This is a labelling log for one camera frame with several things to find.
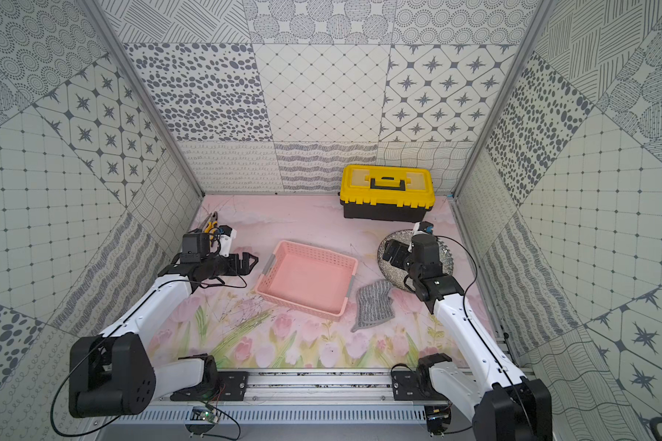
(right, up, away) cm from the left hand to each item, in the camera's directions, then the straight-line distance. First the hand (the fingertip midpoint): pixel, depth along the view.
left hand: (239, 255), depth 87 cm
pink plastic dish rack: (+22, -10, +9) cm, 26 cm away
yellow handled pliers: (-19, +10, +21) cm, 31 cm away
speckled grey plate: (+53, -8, +8) cm, 54 cm away
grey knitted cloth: (+44, -15, -2) cm, 46 cm away
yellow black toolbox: (+53, +21, +13) cm, 58 cm away
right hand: (+51, +2, -4) cm, 51 cm away
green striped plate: (+52, -8, +8) cm, 53 cm away
